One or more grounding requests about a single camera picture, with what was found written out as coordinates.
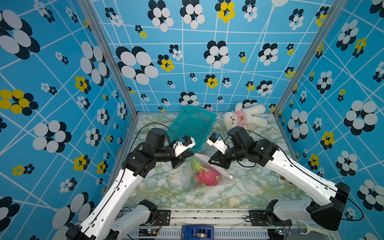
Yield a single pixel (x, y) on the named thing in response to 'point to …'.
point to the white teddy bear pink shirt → (244, 117)
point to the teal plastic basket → (194, 121)
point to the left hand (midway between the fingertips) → (193, 150)
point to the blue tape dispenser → (196, 232)
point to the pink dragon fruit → (204, 175)
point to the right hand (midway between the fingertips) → (212, 159)
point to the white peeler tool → (305, 229)
